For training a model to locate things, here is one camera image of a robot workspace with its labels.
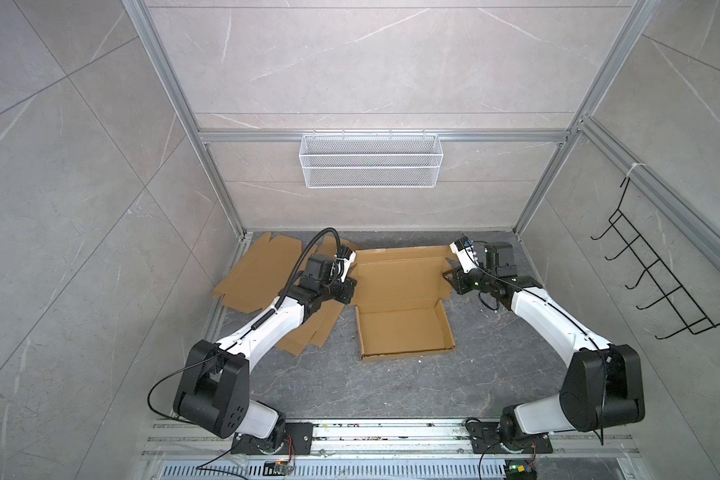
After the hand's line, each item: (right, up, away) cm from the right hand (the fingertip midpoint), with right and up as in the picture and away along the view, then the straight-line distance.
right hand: (448, 269), depth 88 cm
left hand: (-28, -2, -2) cm, 28 cm away
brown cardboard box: (-14, -8, +4) cm, 17 cm away
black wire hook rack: (+41, -9, -30) cm, 51 cm away
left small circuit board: (-47, -48, -17) cm, 69 cm away
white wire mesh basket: (-25, +37, +13) cm, 46 cm away
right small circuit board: (+12, -47, -18) cm, 52 cm away
